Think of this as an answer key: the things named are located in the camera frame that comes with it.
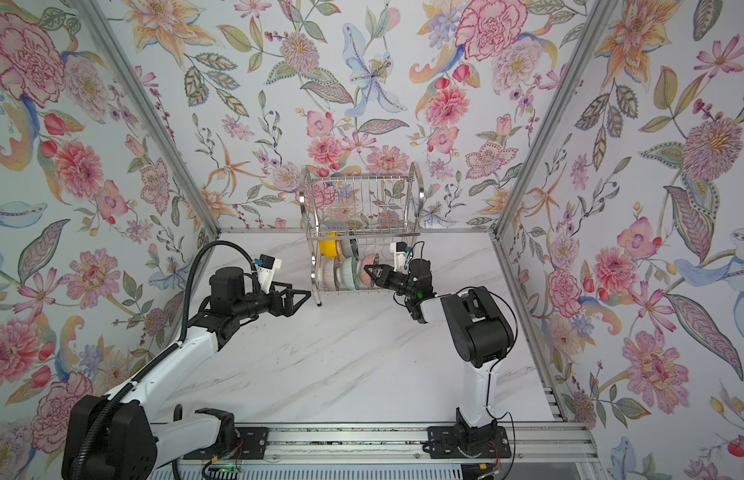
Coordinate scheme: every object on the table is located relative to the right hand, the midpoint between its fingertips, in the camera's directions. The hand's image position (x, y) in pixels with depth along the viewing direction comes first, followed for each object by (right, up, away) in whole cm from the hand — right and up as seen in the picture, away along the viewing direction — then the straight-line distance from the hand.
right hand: (365, 267), depth 92 cm
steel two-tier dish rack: (-6, +18, +30) cm, 35 cm away
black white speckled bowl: (0, -3, 0) cm, 3 cm away
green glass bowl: (-6, -2, +1) cm, 6 cm away
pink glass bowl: (-12, -2, +1) cm, 12 cm away
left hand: (-16, -6, -13) cm, 22 cm away
